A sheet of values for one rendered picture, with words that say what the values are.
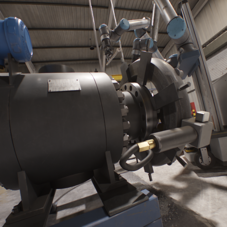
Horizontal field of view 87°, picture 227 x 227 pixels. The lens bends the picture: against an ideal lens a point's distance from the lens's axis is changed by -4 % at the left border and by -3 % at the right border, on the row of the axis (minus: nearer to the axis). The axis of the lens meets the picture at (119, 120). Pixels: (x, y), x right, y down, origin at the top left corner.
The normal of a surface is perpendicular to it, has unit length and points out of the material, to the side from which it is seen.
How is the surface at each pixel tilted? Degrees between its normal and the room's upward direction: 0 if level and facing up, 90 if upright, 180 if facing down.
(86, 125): 100
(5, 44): 139
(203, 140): 112
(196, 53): 90
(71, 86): 62
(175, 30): 95
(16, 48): 147
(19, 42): 130
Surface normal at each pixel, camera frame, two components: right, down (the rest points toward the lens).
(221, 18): -0.95, 0.15
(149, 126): 0.40, 0.29
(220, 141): -0.28, -0.03
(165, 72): -0.29, -0.37
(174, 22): -0.61, 0.14
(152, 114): 0.38, 0.04
